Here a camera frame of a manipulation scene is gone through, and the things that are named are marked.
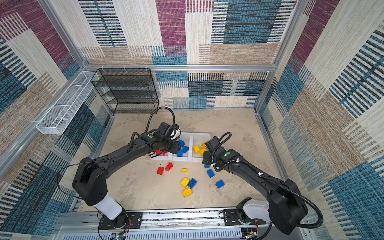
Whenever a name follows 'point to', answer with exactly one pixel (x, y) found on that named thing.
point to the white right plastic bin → (197, 139)
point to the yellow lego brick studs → (202, 151)
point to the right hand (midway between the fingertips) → (209, 160)
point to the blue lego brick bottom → (192, 183)
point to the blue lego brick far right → (220, 184)
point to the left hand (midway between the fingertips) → (177, 144)
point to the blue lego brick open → (180, 153)
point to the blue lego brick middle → (210, 173)
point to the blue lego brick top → (182, 143)
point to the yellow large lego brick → (196, 149)
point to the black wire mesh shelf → (127, 91)
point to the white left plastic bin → (168, 156)
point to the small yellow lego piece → (184, 170)
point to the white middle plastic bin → (187, 137)
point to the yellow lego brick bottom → (184, 182)
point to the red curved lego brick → (169, 167)
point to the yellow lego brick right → (203, 146)
